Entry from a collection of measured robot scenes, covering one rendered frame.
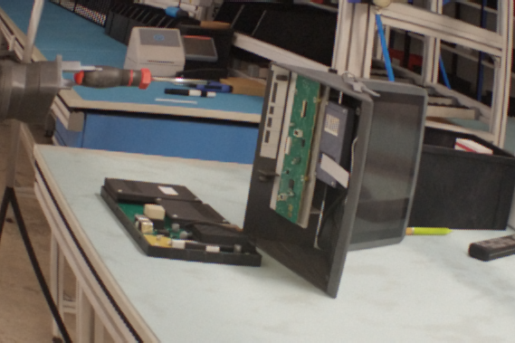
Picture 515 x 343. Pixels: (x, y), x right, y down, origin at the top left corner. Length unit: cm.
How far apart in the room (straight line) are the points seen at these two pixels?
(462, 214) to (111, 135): 137
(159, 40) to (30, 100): 223
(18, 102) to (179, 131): 171
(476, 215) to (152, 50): 186
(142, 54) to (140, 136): 53
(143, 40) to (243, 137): 61
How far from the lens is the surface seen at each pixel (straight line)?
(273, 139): 139
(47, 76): 119
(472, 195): 165
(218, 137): 291
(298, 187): 132
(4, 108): 118
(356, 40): 290
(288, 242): 141
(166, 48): 338
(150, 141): 286
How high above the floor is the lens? 134
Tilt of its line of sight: 10 degrees down
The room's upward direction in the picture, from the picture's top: 9 degrees clockwise
